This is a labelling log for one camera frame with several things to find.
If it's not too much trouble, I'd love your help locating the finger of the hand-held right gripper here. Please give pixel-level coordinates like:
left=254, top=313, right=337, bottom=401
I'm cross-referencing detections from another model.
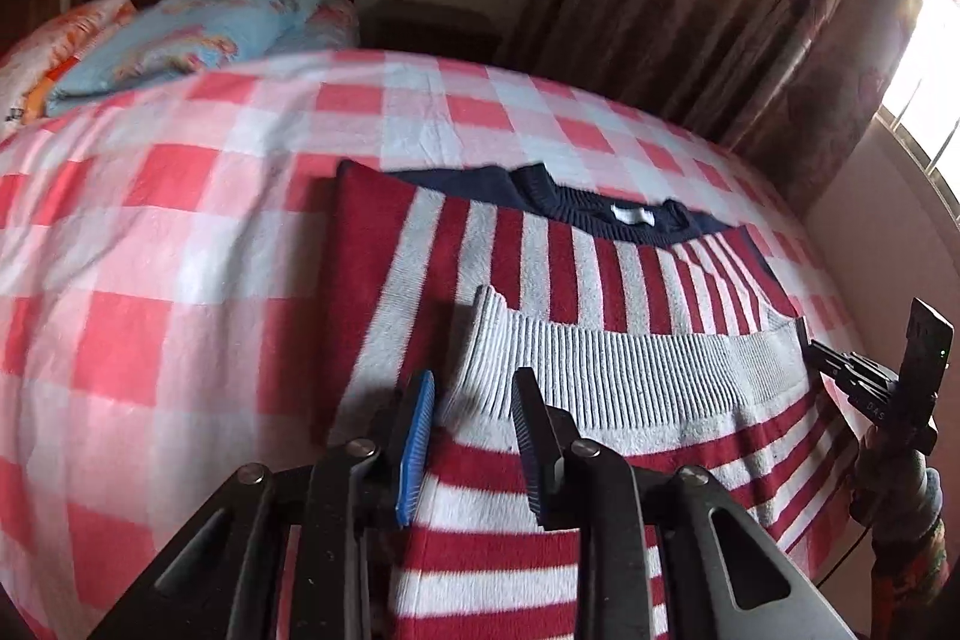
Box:
left=797, top=317, right=901, bottom=420

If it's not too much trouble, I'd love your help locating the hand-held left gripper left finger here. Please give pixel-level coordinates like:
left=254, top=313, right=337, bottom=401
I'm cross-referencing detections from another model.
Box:
left=90, top=370, right=436, bottom=640

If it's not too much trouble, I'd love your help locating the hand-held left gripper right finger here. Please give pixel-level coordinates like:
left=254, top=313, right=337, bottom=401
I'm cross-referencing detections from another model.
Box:
left=512, top=368, right=856, bottom=640

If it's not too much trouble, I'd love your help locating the red grey striped knit sweater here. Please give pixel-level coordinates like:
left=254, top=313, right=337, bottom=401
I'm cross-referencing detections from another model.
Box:
left=277, top=160, right=856, bottom=640

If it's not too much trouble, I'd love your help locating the person's right forearm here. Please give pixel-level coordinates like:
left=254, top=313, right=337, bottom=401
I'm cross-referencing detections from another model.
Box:
left=851, top=430, right=953, bottom=640

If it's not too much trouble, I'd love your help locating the window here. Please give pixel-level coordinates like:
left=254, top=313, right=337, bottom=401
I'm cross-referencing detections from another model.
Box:
left=874, top=0, right=960, bottom=206

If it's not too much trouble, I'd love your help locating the red checkered bed sheet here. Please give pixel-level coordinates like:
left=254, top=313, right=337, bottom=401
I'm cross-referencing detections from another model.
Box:
left=0, top=47, right=871, bottom=640

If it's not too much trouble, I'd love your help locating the floral curtain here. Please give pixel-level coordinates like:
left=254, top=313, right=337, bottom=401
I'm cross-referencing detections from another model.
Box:
left=495, top=0, right=931, bottom=214

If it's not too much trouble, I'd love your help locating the dark wooden nightstand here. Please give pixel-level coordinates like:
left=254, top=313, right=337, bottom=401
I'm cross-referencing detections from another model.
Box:
left=358, top=0, right=503, bottom=65

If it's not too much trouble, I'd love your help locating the blue floral pillow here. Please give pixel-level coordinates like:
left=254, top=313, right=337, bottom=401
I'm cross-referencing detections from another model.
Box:
left=45, top=0, right=338, bottom=116

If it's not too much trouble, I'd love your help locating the orange floral pillow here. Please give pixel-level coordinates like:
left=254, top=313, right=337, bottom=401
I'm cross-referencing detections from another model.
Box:
left=0, top=0, right=137, bottom=142

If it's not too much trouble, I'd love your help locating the small wooden headboard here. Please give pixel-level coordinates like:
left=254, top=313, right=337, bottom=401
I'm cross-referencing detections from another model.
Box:
left=0, top=0, right=65, bottom=56

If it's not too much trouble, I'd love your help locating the black cable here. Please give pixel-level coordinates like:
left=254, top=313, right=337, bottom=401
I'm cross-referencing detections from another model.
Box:
left=814, top=520, right=871, bottom=588

